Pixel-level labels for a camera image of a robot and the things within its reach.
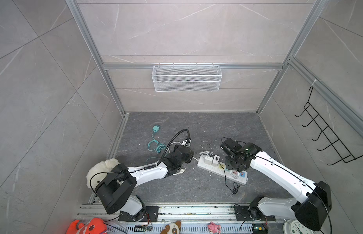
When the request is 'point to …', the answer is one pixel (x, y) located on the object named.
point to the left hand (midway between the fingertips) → (189, 146)
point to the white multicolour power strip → (223, 170)
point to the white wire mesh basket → (186, 78)
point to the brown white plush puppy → (172, 228)
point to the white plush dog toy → (98, 172)
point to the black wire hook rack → (332, 139)
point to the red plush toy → (95, 225)
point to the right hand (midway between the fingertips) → (232, 165)
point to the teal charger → (161, 146)
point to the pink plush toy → (213, 228)
